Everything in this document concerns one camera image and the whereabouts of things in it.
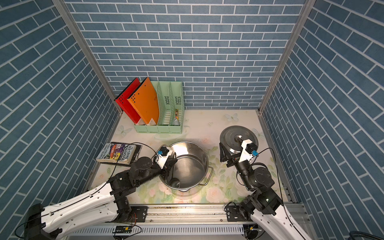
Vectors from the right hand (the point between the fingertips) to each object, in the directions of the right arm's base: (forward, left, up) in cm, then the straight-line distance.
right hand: (231, 142), depth 64 cm
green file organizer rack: (+49, +40, -17) cm, 66 cm away
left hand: (-5, +23, -13) cm, 26 cm away
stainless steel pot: (0, +19, -30) cm, 35 cm away
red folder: (+25, +61, -5) cm, 66 cm away
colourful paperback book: (+5, +69, -28) cm, 74 cm away
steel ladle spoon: (-9, +27, -29) cm, 40 cm away
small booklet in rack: (+35, +34, -30) cm, 58 cm away
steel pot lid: (+25, -7, -30) cm, 40 cm away
